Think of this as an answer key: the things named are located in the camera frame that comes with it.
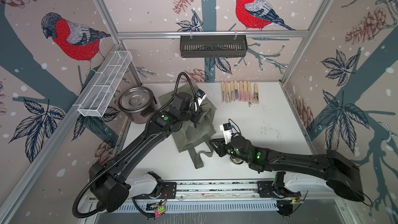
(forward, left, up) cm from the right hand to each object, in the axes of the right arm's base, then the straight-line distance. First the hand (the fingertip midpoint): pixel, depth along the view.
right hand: (210, 140), depth 75 cm
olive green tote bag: (+9, +14, -15) cm, 22 cm away
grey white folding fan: (+44, -34, -14) cm, 57 cm away
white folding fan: (+50, -17, -15) cm, 54 cm away
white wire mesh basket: (+9, +54, +17) cm, 58 cm away
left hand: (+13, +4, +12) cm, 18 cm away
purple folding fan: (+52, -20, -14) cm, 57 cm away
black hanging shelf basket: (+62, 0, +13) cm, 63 cm away
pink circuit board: (-29, +22, -11) cm, 38 cm away
